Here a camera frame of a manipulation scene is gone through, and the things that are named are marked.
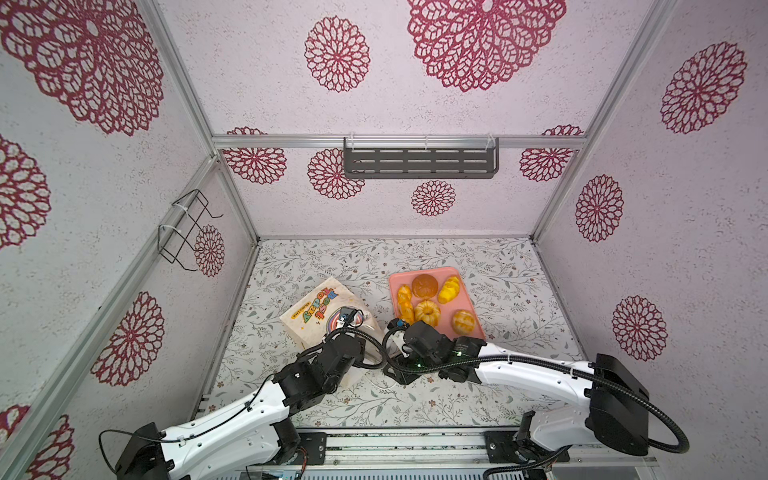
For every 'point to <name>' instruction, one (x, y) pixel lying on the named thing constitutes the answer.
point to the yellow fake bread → (463, 321)
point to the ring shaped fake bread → (427, 312)
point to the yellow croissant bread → (449, 290)
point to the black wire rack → (172, 242)
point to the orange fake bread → (405, 306)
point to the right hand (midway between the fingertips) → (386, 365)
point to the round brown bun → (425, 286)
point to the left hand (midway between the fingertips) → (354, 335)
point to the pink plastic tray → (436, 296)
